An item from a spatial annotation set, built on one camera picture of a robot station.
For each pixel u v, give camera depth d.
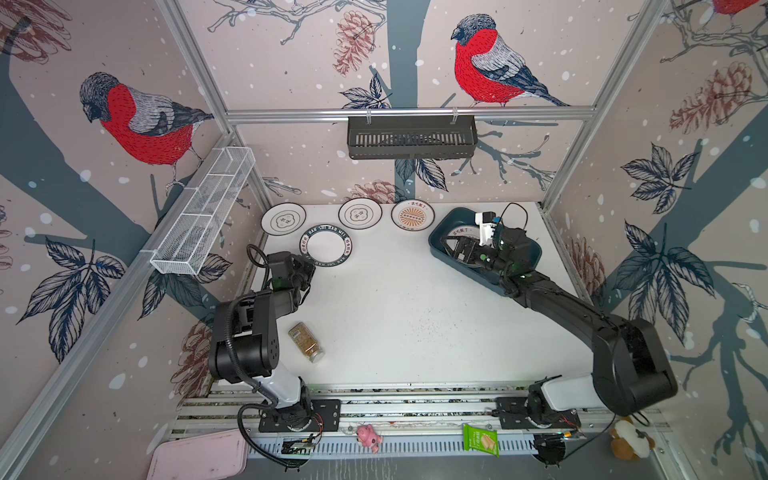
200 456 0.68
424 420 0.73
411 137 1.04
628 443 0.67
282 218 1.18
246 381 0.47
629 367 0.42
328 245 1.04
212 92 0.86
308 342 0.81
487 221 0.75
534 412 0.67
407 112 0.94
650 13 0.73
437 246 0.98
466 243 0.74
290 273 0.76
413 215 1.18
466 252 0.75
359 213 1.19
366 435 0.69
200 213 0.77
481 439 0.70
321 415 0.73
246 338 0.47
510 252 0.66
